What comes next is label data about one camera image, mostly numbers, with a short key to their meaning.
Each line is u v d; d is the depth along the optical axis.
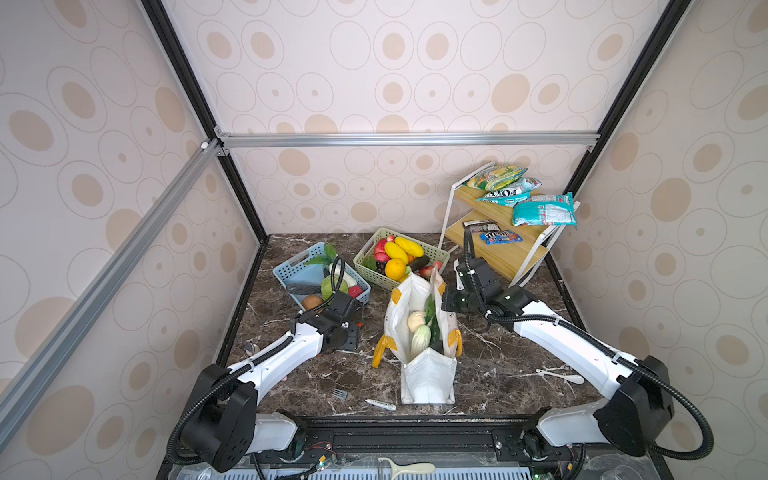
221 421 0.41
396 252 1.05
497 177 0.81
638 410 0.41
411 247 1.06
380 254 1.07
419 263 1.06
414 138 0.93
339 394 0.81
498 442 0.73
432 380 0.77
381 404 0.80
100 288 0.54
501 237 0.95
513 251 0.95
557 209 0.76
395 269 0.97
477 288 0.60
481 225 0.99
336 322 0.62
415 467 0.71
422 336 0.85
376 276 1.01
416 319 0.90
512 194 0.78
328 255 1.06
